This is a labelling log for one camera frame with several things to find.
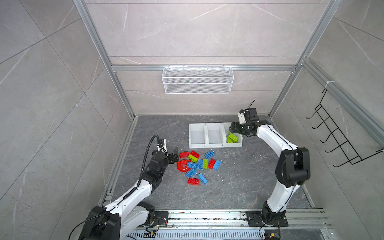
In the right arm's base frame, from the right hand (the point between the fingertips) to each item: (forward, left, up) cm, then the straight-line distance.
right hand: (233, 127), depth 95 cm
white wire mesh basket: (+29, +22, +17) cm, 40 cm away
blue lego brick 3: (-20, +12, -12) cm, 26 cm away
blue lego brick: (-20, +29, -11) cm, 37 cm away
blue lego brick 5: (-29, +22, -11) cm, 38 cm away
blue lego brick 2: (-19, +22, -14) cm, 32 cm away
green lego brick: (-19, +19, -13) cm, 30 cm away
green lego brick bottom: (-2, -1, -10) cm, 10 cm away
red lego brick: (-13, +33, -11) cm, 37 cm away
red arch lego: (-20, +34, -12) cm, 41 cm away
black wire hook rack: (-33, -38, +20) cm, 54 cm away
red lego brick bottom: (-31, +27, -11) cm, 42 cm away
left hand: (-14, +40, +2) cm, 43 cm away
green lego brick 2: (-3, +2, -10) cm, 11 cm away
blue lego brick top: (-12, +16, -13) cm, 24 cm away
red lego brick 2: (-13, +26, -11) cm, 31 cm away
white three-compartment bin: (+3, +12, -13) cm, 18 cm away
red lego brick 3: (-20, +15, -11) cm, 27 cm away
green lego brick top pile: (-16, +27, -11) cm, 33 cm away
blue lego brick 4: (-25, +29, -12) cm, 40 cm away
